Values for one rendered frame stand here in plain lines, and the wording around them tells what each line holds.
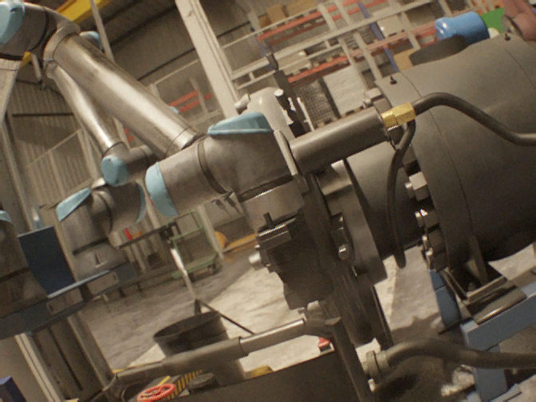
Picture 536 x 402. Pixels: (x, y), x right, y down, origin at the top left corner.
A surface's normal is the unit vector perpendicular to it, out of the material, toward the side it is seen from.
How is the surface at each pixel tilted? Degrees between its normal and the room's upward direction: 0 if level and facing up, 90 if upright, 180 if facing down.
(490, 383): 90
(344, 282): 104
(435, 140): 74
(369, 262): 124
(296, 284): 87
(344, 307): 116
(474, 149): 85
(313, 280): 87
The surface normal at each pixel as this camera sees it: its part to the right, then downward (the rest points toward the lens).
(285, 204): 0.36, -0.15
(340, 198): -0.25, -0.14
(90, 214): 0.67, -0.29
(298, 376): -0.17, 0.07
